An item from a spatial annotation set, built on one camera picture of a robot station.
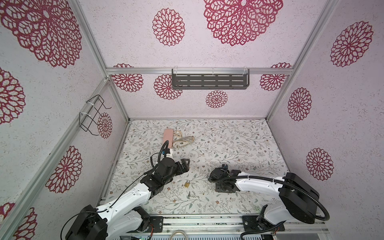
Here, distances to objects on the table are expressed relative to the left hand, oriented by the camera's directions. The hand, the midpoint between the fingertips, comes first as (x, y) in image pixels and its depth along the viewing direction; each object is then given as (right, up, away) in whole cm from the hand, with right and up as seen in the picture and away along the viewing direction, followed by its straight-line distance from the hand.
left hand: (183, 164), depth 82 cm
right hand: (+20, -13, +4) cm, 24 cm away
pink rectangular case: (-13, +16, +27) cm, 34 cm away
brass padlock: (+2, -12, +5) cm, 13 cm away
